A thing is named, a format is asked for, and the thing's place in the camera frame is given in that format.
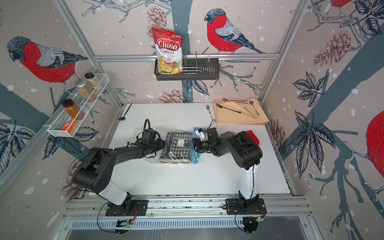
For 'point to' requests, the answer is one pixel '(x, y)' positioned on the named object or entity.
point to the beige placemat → (234, 112)
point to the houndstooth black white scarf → (177, 148)
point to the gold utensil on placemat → (253, 116)
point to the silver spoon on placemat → (251, 102)
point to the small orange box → (69, 126)
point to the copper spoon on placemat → (225, 100)
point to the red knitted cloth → (256, 139)
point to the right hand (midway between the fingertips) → (187, 147)
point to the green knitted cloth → (224, 135)
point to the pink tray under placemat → (219, 100)
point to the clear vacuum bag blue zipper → (195, 157)
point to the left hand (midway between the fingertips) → (166, 141)
